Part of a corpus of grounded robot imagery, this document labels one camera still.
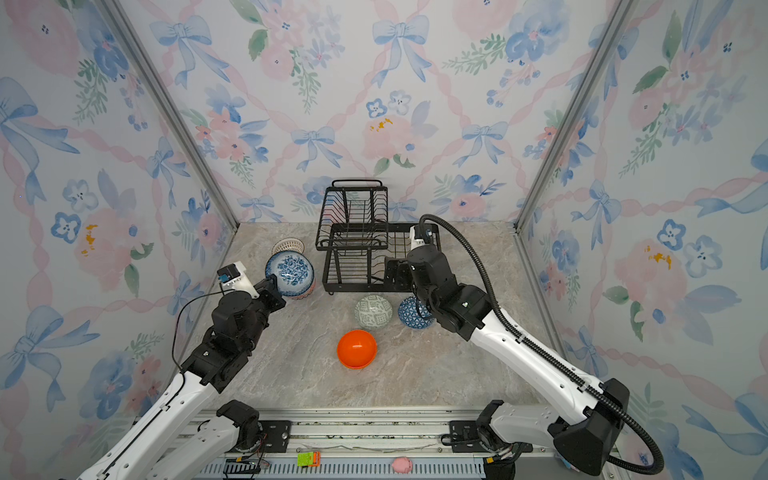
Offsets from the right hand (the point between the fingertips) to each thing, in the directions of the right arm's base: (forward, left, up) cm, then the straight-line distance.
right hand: (402, 258), depth 72 cm
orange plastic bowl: (-12, +13, -27) cm, 32 cm away
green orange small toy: (-38, +21, -27) cm, 51 cm away
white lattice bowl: (+27, +41, -25) cm, 55 cm away
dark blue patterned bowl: (+1, -3, -29) cm, 29 cm away
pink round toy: (-39, 0, -28) cm, 48 cm away
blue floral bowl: (0, +28, -5) cm, 28 cm away
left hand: (-3, +31, -3) cm, 31 cm away
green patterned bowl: (+1, +9, -29) cm, 30 cm away
